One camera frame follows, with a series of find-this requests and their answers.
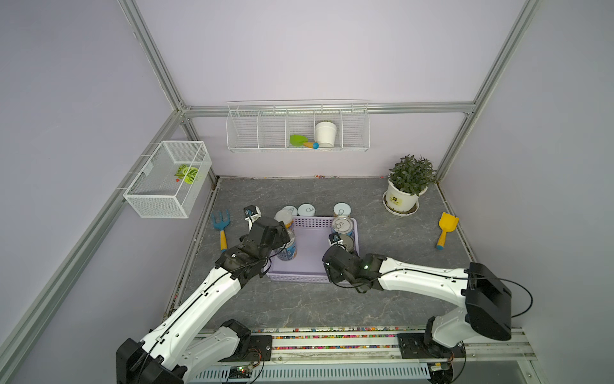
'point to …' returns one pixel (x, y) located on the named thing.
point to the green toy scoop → (298, 140)
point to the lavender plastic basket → (312, 235)
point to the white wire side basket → (168, 185)
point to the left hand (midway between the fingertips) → (272, 231)
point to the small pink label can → (292, 209)
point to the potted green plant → (408, 178)
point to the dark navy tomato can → (348, 241)
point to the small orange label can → (341, 208)
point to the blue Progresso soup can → (289, 252)
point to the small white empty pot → (325, 134)
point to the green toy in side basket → (191, 174)
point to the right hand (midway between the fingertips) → (335, 261)
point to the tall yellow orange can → (286, 218)
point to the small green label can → (306, 210)
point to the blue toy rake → (221, 225)
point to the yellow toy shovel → (448, 223)
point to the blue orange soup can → (343, 225)
